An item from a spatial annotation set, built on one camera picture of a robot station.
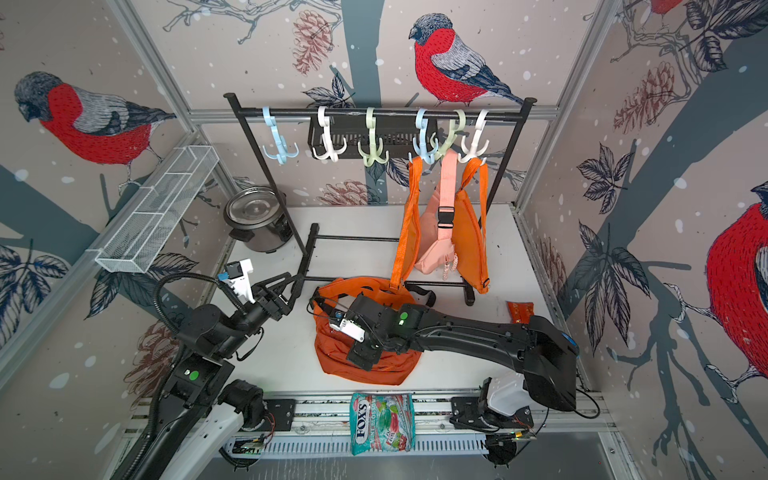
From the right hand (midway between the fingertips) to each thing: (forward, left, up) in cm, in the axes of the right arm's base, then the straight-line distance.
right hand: (358, 337), depth 76 cm
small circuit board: (-23, +26, -12) cm, 37 cm away
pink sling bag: (+22, -21, +9) cm, 32 cm away
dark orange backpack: (-2, +6, -2) cm, 7 cm away
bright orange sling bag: (+29, -31, +8) cm, 43 cm away
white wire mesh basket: (+13, +55, +21) cm, 60 cm away
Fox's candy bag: (-17, -7, -7) cm, 20 cm away
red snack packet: (+13, -47, -10) cm, 50 cm away
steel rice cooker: (+38, +39, +5) cm, 55 cm away
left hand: (+6, +12, +20) cm, 24 cm away
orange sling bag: (+50, -14, -14) cm, 54 cm away
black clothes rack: (+25, +22, -14) cm, 36 cm away
